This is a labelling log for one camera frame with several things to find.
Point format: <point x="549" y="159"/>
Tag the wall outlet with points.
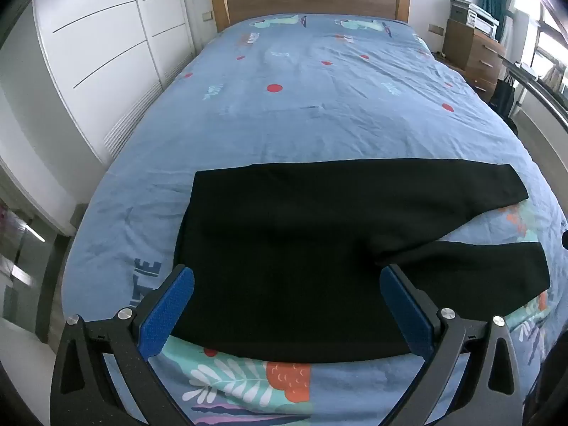
<point x="436" y="29"/>

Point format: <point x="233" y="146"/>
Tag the wooden dresser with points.
<point x="477" y="57"/>

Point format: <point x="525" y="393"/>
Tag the blue printed bed sheet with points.
<point x="310" y="111"/>

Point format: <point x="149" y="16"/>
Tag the white printer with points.
<point x="479" y="17"/>

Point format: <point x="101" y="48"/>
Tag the window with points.
<point x="550" y="40"/>

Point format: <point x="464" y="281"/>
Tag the black bag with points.
<point x="503" y="97"/>

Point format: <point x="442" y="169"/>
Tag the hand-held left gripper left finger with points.
<point x="171" y="315"/>

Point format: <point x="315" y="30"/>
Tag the white wardrobe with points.
<point x="97" y="53"/>

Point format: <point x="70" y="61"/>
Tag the metal rail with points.
<point x="539" y="86"/>

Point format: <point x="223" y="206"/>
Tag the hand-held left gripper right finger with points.
<point x="410" y="315"/>

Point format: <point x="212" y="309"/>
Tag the black pants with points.
<point x="288" y="253"/>

